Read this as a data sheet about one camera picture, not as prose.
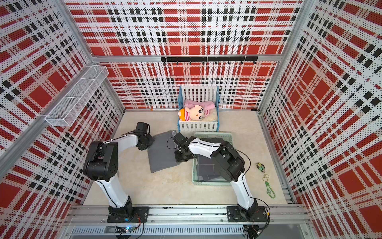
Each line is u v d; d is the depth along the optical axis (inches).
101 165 19.7
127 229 27.2
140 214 29.5
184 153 31.6
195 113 38.8
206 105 42.2
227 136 38.8
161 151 40.4
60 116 26.6
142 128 31.8
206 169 33.2
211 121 41.1
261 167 35.0
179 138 30.3
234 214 28.8
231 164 20.8
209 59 34.7
